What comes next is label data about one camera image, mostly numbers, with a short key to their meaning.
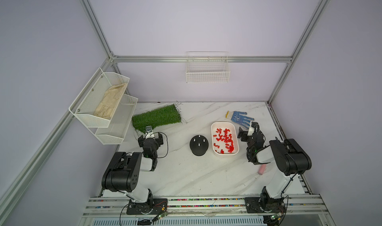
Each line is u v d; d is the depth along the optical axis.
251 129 0.84
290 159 0.49
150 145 0.71
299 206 0.75
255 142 0.73
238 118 1.11
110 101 0.80
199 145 0.84
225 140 0.98
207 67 0.93
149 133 0.80
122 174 0.45
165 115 1.05
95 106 0.75
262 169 0.84
